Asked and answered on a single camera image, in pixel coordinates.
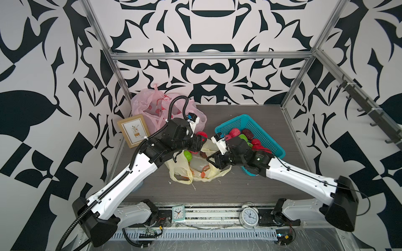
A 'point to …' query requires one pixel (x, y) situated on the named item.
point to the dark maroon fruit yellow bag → (203, 154)
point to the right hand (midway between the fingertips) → (208, 155)
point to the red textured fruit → (261, 149)
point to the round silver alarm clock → (248, 217)
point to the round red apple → (256, 143)
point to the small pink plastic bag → (177, 108)
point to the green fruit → (188, 155)
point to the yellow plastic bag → (199, 168)
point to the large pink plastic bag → (153, 104)
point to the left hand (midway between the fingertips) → (199, 134)
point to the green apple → (242, 136)
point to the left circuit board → (152, 234)
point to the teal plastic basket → (246, 122)
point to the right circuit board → (283, 236)
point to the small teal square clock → (178, 213)
